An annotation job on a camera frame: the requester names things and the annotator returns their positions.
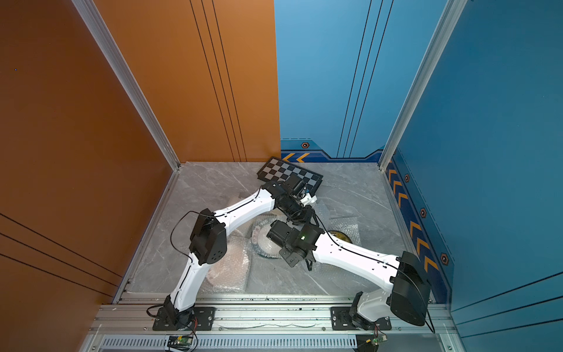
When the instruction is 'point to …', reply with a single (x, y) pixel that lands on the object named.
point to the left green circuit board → (179, 342)
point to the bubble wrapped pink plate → (229, 273)
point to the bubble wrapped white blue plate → (262, 243)
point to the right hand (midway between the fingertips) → (293, 250)
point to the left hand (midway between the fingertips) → (316, 223)
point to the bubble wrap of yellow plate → (333, 220)
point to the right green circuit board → (369, 342)
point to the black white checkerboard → (276, 169)
